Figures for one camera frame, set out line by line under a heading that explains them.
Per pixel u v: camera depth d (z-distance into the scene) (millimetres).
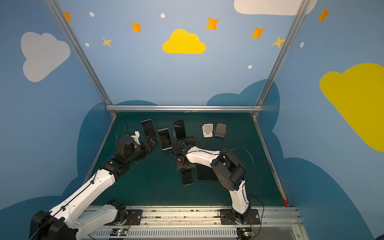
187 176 1011
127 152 603
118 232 708
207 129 1040
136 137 726
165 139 1120
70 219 410
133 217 746
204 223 743
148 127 986
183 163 666
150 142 701
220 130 1076
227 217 743
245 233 712
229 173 499
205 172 926
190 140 970
